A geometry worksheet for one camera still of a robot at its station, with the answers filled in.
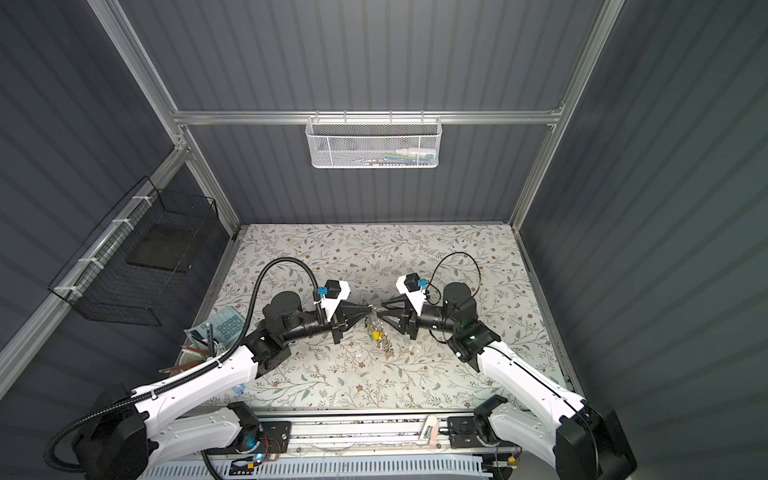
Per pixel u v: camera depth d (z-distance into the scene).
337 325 0.62
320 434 0.75
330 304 0.61
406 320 0.64
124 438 0.39
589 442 0.40
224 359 0.52
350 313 0.66
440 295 0.66
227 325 0.91
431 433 0.72
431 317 0.64
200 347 0.78
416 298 0.63
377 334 0.70
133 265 0.73
